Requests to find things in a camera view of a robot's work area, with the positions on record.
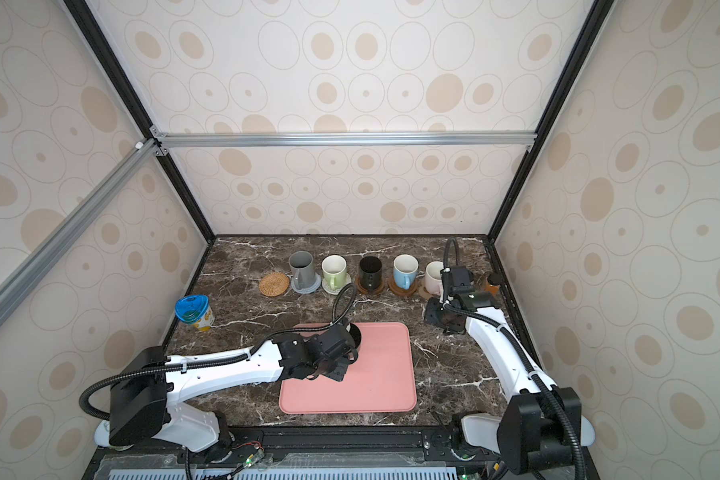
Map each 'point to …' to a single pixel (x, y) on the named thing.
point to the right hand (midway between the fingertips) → (434, 315)
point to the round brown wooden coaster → (399, 290)
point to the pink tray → (381, 381)
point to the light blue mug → (405, 270)
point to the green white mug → (334, 271)
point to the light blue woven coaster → (309, 290)
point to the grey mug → (303, 274)
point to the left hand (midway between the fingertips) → (352, 363)
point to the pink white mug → (433, 277)
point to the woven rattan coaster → (274, 284)
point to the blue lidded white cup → (195, 309)
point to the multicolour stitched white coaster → (336, 291)
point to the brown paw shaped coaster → (423, 292)
